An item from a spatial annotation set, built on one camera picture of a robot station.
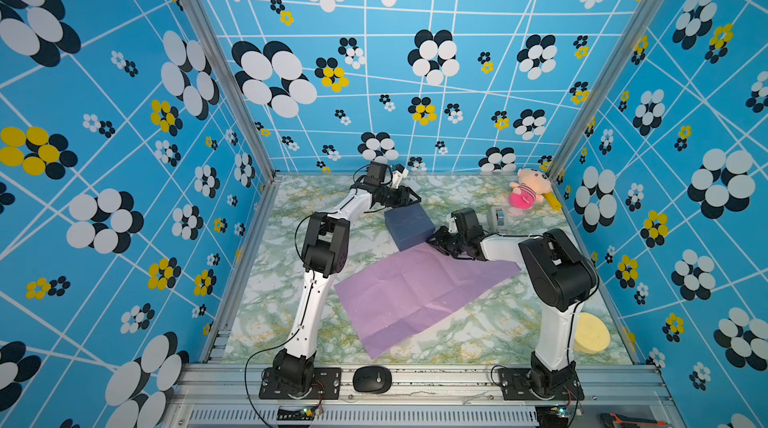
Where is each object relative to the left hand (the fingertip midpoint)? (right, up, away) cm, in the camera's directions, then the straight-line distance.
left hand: (418, 199), depth 103 cm
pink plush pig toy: (+42, +5, +5) cm, 43 cm away
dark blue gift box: (-4, -9, -6) cm, 11 cm away
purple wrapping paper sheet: (-9, -29, -15) cm, 34 cm away
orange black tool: (+41, -51, -35) cm, 74 cm away
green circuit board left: (-35, -53, -31) cm, 71 cm away
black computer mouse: (-14, -44, -31) cm, 56 cm away
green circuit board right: (+29, -52, -32) cm, 68 cm away
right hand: (+3, -14, -3) cm, 15 cm away
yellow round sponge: (+44, -36, -25) cm, 62 cm away
